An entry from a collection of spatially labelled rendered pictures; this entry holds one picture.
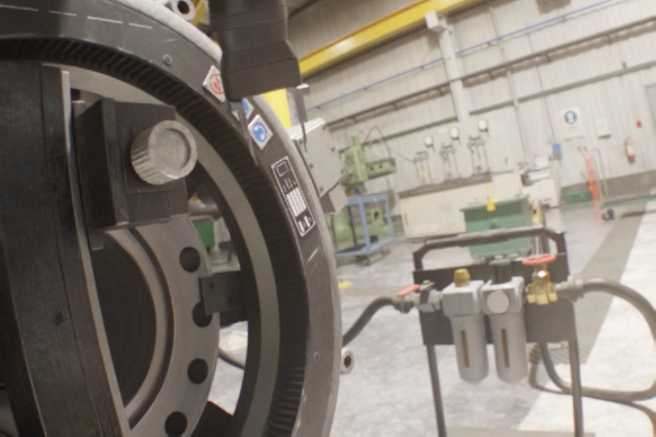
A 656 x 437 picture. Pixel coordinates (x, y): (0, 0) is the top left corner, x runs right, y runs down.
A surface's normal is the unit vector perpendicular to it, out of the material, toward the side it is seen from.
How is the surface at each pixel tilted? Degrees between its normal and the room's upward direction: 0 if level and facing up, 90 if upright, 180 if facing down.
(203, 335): 90
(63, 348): 90
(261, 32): 122
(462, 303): 90
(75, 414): 90
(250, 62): 111
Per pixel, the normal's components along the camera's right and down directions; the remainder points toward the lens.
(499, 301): -0.59, 0.05
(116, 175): 0.79, -0.18
